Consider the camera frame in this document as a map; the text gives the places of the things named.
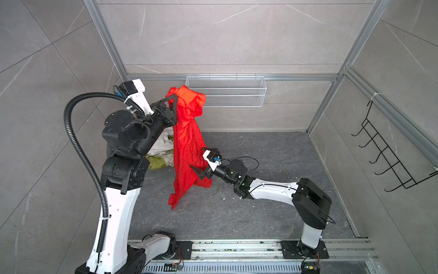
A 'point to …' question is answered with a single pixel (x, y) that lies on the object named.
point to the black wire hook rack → (377, 143)
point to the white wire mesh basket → (230, 91)
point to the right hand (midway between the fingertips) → (197, 155)
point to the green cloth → (155, 162)
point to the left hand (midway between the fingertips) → (177, 91)
